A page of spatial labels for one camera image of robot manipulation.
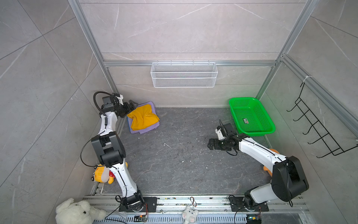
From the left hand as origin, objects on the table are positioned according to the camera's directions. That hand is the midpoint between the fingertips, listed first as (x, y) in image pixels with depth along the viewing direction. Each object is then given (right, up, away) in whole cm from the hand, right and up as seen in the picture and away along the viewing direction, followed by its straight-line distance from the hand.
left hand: (135, 105), depth 94 cm
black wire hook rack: (+98, -20, -29) cm, 105 cm away
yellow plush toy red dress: (-13, -41, -17) cm, 46 cm away
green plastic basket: (+90, -9, +21) cm, 93 cm away
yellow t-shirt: (+2, -8, +10) cm, 13 cm away
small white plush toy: (+36, -57, -27) cm, 73 cm away
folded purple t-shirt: (+11, -15, +10) cm, 21 cm away
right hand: (+54, -27, -6) cm, 61 cm away
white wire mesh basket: (+32, +22, +6) cm, 40 cm away
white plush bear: (-10, -48, -39) cm, 62 cm away
